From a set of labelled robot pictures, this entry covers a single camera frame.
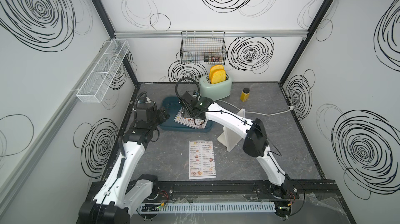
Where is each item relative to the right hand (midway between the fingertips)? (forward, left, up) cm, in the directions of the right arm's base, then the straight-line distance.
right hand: (190, 112), depth 87 cm
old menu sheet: (-24, -7, -14) cm, 29 cm away
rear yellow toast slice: (+29, -13, +8) cm, 33 cm away
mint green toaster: (+19, -15, -3) cm, 24 cm away
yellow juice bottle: (+20, -35, -7) cm, 41 cm away
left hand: (-5, +14, +8) cm, 17 cm away
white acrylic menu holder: (-15, -21, -2) cm, 26 cm away
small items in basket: (+25, -11, +18) cm, 33 cm away
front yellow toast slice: (+24, -16, +6) cm, 29 cm away
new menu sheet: (-12, -6, +9) cm, 16 cm away
